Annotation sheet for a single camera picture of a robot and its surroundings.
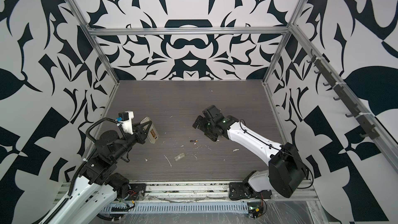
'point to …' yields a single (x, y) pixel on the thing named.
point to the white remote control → (145, 127)
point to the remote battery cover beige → (179, 156)
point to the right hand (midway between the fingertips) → (197, 128)
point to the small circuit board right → (253, 211)
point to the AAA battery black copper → (192, 140)
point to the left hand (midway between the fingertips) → (149, 119)
